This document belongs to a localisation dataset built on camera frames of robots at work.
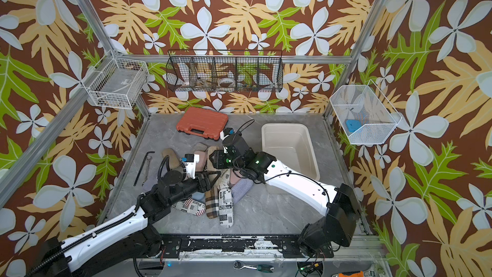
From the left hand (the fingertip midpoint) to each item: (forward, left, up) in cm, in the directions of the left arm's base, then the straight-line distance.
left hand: (218, 171), depth 74 cm
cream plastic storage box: (+24, -36, -16) cm, 46 cm away
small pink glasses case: (+4, -5, -15) cm, 17 cm away
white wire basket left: (+38, +50, +14) cm, 64 cm away
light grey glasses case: (+23, +14, -16) cm, 31 cm away
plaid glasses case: (-7, +4, -16) cm, 18 cm away
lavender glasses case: (-1, -9, -15) cm, 18 cm away
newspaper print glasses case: (-10, -3, -15) cm, 18 cm away
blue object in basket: (+19, -57, +7) cm, 60 cm away
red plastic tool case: (+38, +13, -15) cm, 43 cm away
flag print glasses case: (-8, +13, -16) cm, 23 cm away
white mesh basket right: (+24, -64, +8) cm, 69 cm away
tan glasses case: (+14, +26, -16) cm, 33 cm away
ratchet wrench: (-30, -17, -17) cm, 39 cm away
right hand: (+4, +3, +4) cm, 7 cm away
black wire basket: (+51, 0, +12) cm, 52 cm away
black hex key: (+13, +43, -20) cm, 49 cm away
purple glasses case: (+2, +34, -16) cm, 38 cm away
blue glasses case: (-4, +10, -17) cm, 20 cm away
